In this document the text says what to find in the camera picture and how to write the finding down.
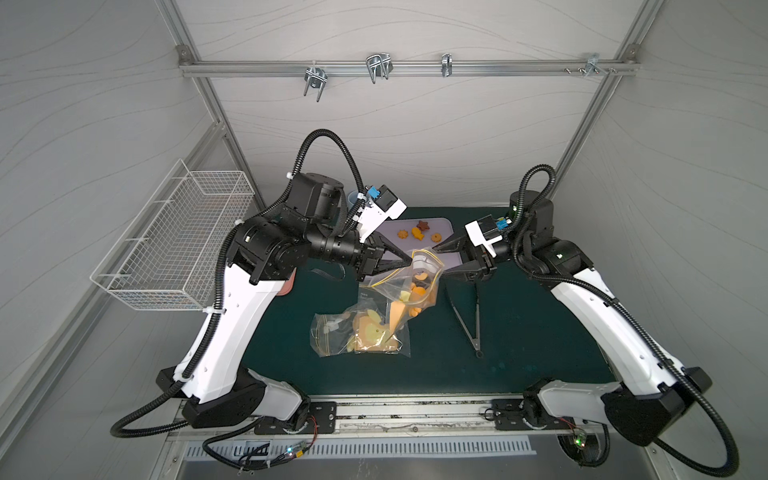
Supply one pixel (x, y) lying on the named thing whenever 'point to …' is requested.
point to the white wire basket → (167, 254)
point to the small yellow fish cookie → (417, 233)
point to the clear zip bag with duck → (365, 328)
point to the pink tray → (288, 285)
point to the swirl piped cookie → (402, 234)
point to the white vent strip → (377, 446)
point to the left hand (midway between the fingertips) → (407, 264)
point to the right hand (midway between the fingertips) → (430, 260)
